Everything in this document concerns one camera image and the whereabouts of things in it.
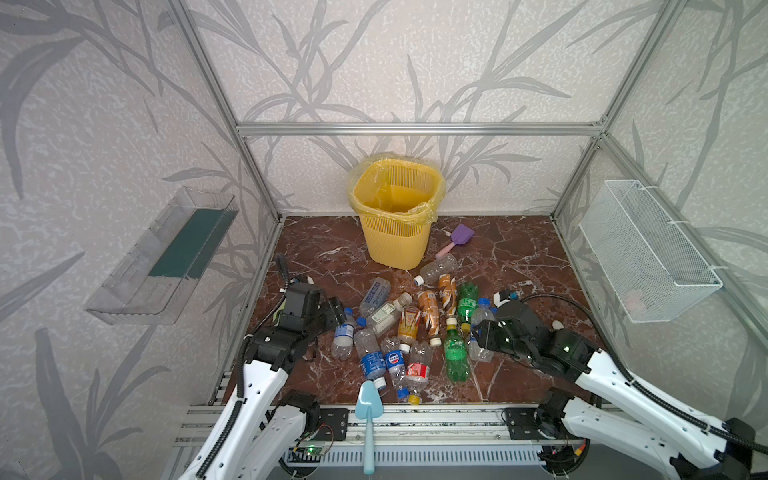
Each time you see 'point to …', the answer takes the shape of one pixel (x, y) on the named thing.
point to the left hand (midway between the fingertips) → (339, 300)
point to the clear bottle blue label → (373, 361)
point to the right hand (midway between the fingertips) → (476, 323)
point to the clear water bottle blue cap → (343, 337)
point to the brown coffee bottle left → (429, 310)
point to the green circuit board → (315, 451)
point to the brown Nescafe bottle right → (447, 286)
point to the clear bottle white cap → (445, 265)
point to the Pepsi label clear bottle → (395, 361)
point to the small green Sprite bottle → (468, 304)
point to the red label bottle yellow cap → (417, 369)
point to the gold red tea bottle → (408, 328)
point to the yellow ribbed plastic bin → (396, 245)
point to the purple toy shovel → (461, 235)
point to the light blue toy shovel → (368, 406)
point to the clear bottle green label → (387, 314)
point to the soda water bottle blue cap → (375, 296)
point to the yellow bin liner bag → (397, 188)
